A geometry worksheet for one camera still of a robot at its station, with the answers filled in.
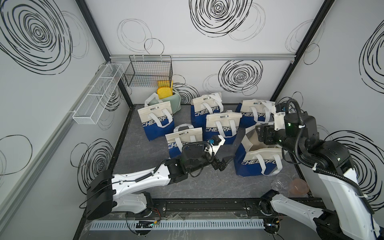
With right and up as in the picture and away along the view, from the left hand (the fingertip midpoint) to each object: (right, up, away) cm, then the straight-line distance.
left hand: (229, 149), depth 64 cm
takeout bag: (+13, -5, +5) cm, 15 cm away
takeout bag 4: (-36, +12, +20) cm, 43 cm away
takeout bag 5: (-9, +21, +25) cm, 34 cm away
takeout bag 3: (+2, +9, +19) cm, 21 cm away
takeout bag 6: (+20, +17, +23) cm, 35 cm away
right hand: (+13, +9, -5) cm, 17 cm away
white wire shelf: (-66, +26, +15) cm, 73 cm away
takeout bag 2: (-21, +5, +12) cm, 25 cm away
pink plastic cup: (+42, -24, +15) cm, 50 cm away
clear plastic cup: (+33, -23, +17) cm, 44 cm away
